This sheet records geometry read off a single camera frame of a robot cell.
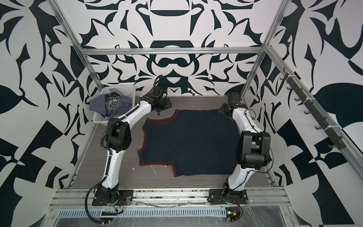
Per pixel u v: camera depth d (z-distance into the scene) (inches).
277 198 29.3
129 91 45.4
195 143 38.5
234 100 28.7
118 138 22.9
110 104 40.7
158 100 31.3
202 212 28.1
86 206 27.0
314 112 21.8
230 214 28.2
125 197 29.2
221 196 29.2
